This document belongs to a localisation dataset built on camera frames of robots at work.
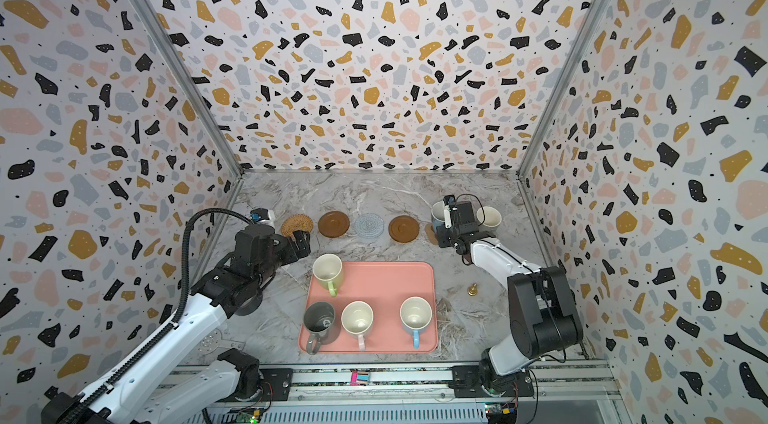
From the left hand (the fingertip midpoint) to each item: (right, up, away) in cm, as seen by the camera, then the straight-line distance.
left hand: (299, 233), depth 78 cm
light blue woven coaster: (+15, 0, +28) cm, 32 cm away
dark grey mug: (+5, -25, +4) cm, 26 cm away
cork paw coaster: (+37, -3, +25) cm, 45 cm away
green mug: (+4, -12, +12) cm, 18 cm away
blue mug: (+38, +4, +16) cm, 42 cm away
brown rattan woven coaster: (-11, +1, +28) cm, 30 cm away
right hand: (+41, +2, +16) cm, 44 cm away
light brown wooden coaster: (+27, -2, +27) cm, 38 cm away
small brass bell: (+48, -18, +11) cm, 52 cm away
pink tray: (+22, -22, +8) cm, 32 cm away
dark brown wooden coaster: (+2, 0, +29) cm, 29 cm away
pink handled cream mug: (+14, -24, +5) cm, 28 cm away
